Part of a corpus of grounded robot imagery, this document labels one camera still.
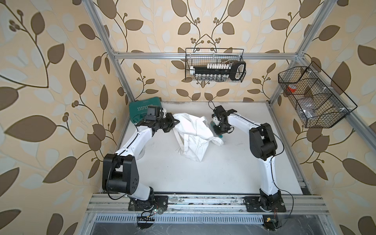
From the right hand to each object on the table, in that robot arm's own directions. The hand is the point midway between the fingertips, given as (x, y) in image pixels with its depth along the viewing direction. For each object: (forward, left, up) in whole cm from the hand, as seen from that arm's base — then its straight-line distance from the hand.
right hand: (219, 132), depth 101 cm
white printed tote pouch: (-13, +18, +18) cm, 29 cm away
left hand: (-3, +27, +20) cm, 34 cm away
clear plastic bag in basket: (-7, -40, +31) cm, 51 cm away
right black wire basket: (-6, -46, +33) cm, 57 cm away
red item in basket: (+12, -43, +26) cm, 51 cm away
